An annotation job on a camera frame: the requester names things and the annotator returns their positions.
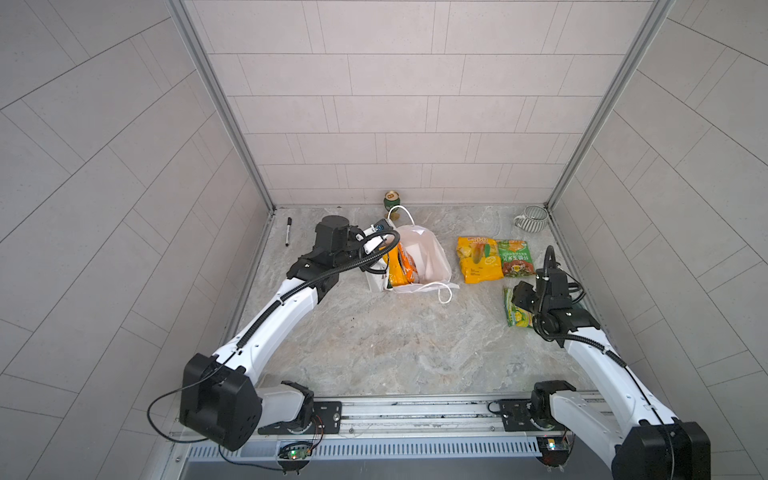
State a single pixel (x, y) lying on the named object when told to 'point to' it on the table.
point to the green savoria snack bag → (517, 316)
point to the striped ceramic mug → (534, 219)
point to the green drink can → (391, 199)
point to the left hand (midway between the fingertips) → (388, 232)
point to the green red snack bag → (516, 258)
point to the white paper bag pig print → (432, 262)
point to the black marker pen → (289, 223)
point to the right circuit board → (554, 449)
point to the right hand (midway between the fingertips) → (519, 288)
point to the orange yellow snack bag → (402, 267)
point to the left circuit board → (294, 453)
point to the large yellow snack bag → (479, 259)
